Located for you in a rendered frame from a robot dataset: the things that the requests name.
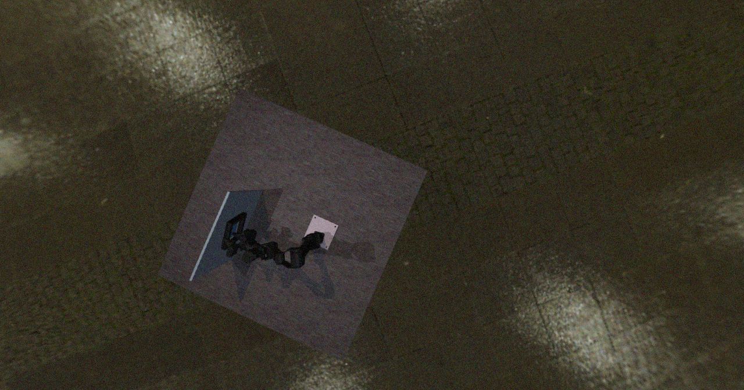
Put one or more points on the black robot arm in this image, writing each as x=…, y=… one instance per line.
x=310, y=242

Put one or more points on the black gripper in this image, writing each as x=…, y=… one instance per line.
x=232, y=246

